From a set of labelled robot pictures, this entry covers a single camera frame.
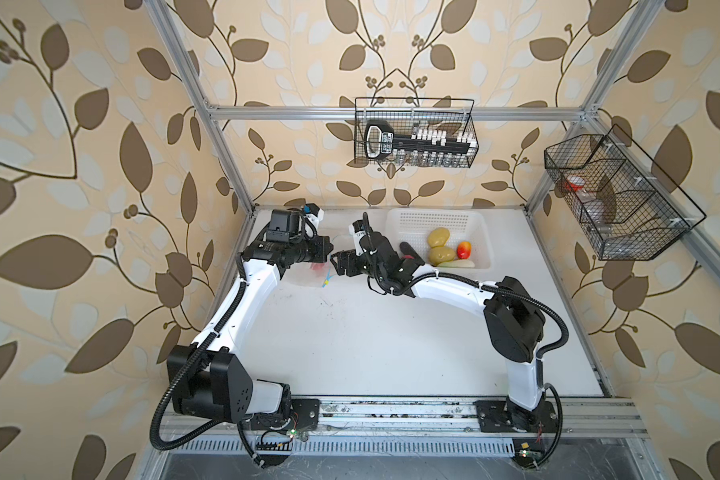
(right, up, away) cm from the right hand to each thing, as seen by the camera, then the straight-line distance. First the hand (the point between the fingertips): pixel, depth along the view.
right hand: (342, 257), depth 85 cm
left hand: (-2, +4, -5) cm, 7 cm away
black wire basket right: (+72, +13, -12) cm, 74 cm away
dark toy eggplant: (+22, 0, +19) cm, 28 cm away
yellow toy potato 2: (+32, 0, +14) cm, 35 cm away
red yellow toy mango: (+41, +2, +17) cm, 44 cm away
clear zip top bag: (-10, -7, +17) cm, 21 cm away
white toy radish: (+39, -3, +14) cm, 42 cm away
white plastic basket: (+24, +10, +26) cm, 37 cm away
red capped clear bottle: (+65, +20, -4) cm, 68 cm away
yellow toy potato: (+32, +6, +22) cm, 39 cm away
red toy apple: (-10, -4, +15) cm, 18 cm away
